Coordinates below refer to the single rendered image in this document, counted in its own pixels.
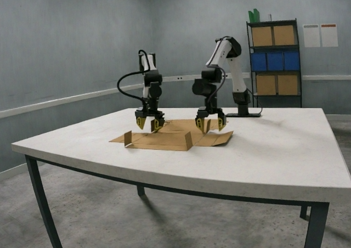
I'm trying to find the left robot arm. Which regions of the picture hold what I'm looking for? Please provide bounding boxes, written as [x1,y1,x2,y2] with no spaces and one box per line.
[192,37,261,117]

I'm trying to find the brown flat cardboard box blank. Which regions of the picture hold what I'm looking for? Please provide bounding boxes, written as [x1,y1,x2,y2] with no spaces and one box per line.
[109,119,234,151]

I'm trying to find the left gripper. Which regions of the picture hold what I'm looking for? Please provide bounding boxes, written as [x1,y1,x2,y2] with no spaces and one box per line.
[195,98,227,132]

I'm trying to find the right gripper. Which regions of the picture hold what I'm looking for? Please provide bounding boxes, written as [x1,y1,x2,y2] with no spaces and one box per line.
[136,100,165,132]

